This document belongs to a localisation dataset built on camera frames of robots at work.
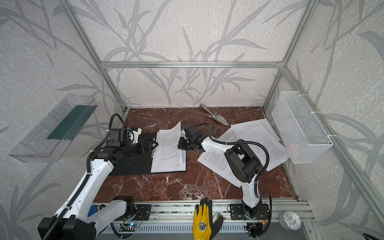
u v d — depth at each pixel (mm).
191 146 720
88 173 462
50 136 642
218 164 910
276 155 938
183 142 818
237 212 736
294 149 740
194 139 722
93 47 864
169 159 913
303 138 615
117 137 585
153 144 760
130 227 716
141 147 679
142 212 725
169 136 1017
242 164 496
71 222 375
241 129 1087
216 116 1148
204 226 681
